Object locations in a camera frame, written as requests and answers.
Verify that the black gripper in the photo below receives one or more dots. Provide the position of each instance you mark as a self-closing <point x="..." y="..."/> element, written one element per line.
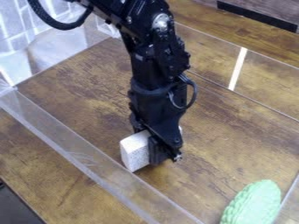
<point x="156" y="111"/>

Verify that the white sponge block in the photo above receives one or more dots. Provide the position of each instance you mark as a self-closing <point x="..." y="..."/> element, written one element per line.
<point x="134" y="151"/>

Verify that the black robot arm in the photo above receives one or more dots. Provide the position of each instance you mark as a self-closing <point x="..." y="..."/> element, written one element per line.
<point x="159" y="60"/>

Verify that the green knitted object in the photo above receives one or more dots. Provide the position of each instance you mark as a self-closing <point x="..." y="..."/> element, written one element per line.
<point x="256" y="204"/>

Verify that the clear acrylic enclosure wall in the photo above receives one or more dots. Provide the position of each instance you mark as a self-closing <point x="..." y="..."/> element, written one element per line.
<point x="74" y="109"/>

